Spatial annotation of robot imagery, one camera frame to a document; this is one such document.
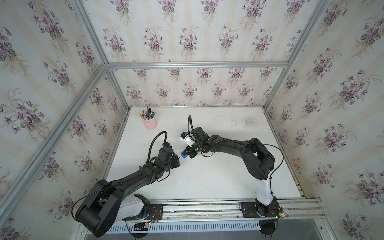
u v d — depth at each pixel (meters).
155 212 0.72
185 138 0.82
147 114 1.04
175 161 0.77
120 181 0.47
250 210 0.73
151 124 1.02
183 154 0.90
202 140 0.74
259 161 0.51
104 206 0.41
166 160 0.69
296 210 0.75
